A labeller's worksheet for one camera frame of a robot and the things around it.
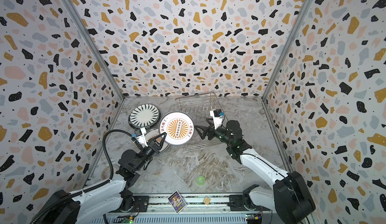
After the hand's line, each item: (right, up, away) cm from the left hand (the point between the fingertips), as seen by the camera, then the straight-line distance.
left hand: (165, 132), depth 73 cm
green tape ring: (+17, -27, +9) cm, 34 cm away
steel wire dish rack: (+15, +13, +34) cm, 40 cm away
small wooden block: (+20, -34, +2) cm, 40 cm away
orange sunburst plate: (-3, -4, +1) cm, 5 cm away
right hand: (+16, +5, +2) cm, 17 cm away
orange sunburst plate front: (+6, +3, +3) cm, 8 cm away
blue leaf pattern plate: (-24, +7, +35) cm, 43 cm away
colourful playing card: (+6, -34, +1) cm, 34 cm away
